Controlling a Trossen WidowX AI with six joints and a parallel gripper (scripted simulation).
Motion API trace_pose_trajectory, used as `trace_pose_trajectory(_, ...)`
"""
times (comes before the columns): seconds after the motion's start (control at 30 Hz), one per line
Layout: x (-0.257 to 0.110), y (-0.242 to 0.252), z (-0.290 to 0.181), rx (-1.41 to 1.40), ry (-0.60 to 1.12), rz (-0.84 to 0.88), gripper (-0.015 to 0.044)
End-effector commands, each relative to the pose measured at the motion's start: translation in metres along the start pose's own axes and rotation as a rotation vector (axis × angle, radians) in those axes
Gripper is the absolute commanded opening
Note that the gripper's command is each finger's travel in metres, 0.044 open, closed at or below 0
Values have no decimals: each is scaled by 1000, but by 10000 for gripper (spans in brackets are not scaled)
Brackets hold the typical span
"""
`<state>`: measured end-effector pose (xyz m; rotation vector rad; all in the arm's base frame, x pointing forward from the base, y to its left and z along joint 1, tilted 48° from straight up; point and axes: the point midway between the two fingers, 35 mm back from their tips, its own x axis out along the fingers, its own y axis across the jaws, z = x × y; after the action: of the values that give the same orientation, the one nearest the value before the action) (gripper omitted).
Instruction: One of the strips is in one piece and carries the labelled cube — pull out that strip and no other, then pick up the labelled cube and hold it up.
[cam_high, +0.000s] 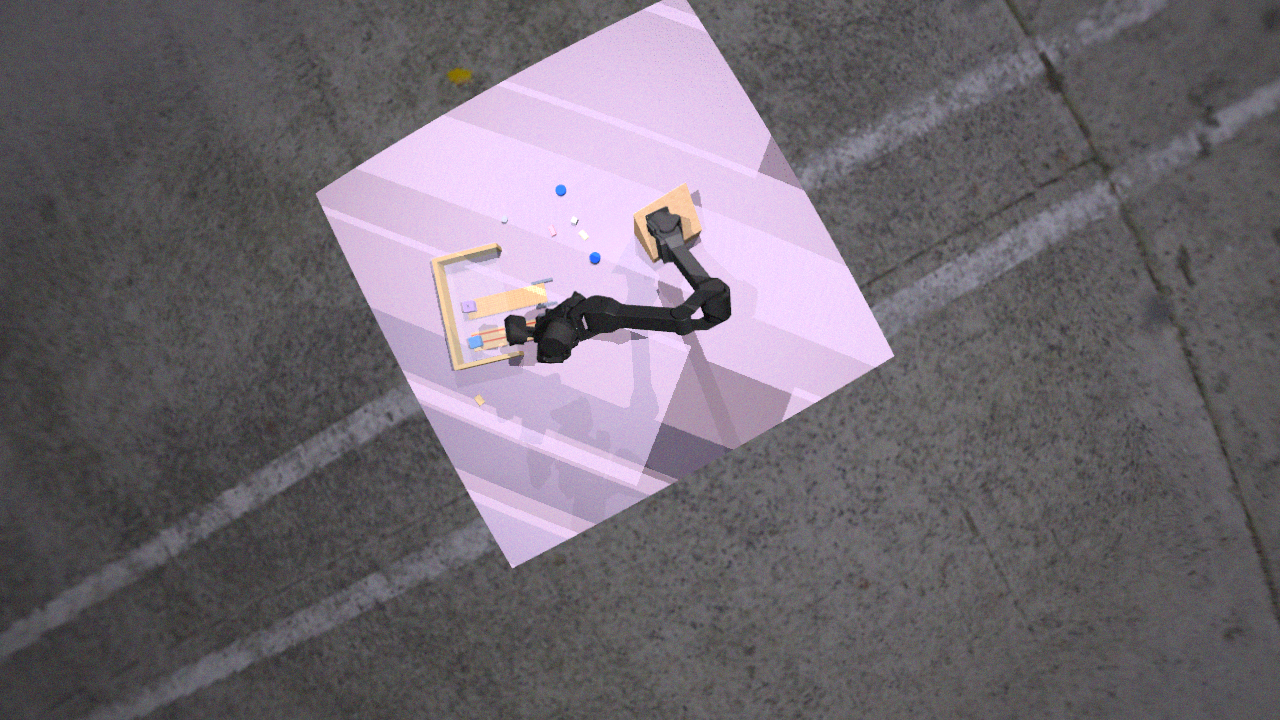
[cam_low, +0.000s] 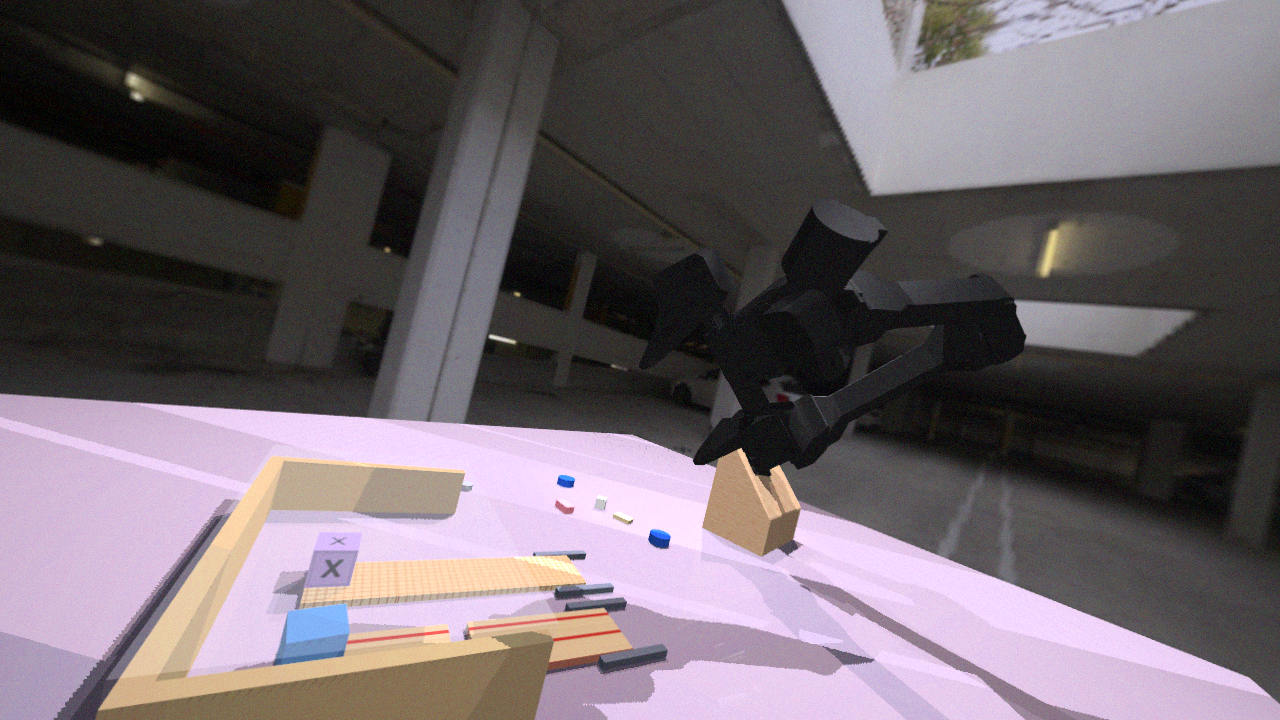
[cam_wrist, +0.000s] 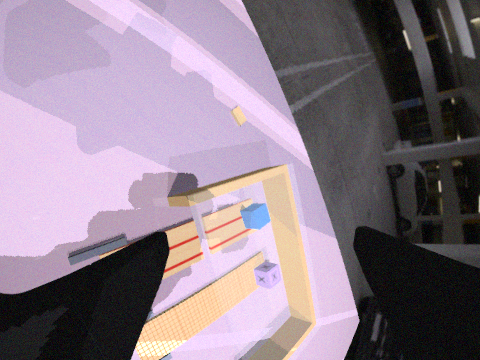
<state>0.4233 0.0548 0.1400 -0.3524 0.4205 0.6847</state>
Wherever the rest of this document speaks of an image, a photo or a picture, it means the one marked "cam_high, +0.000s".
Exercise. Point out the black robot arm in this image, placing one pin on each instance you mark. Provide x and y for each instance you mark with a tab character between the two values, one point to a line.
605	314

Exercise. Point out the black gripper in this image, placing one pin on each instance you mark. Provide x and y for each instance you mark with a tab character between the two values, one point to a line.
517	331

